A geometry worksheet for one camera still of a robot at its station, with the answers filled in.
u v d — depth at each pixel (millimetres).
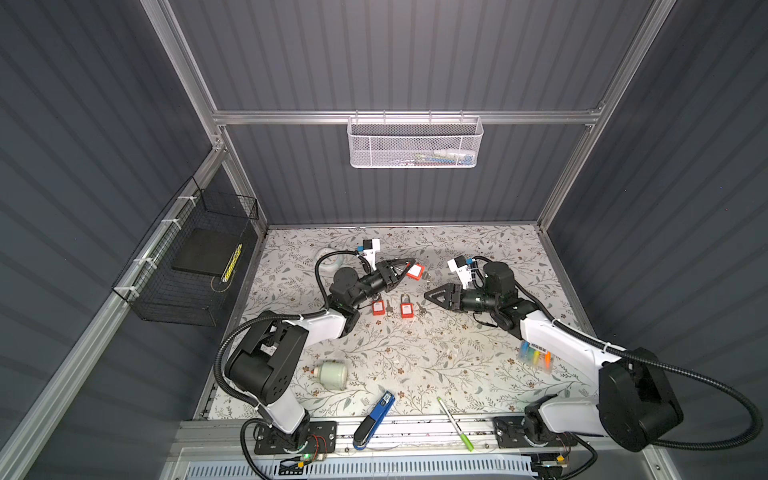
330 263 1057
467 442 724
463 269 759
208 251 781
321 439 722
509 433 737
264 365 465
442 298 740
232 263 744
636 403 420
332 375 760
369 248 771
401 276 739
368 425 719
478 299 708
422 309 963
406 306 962
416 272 757
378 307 958
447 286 725
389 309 967
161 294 677
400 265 772
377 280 736
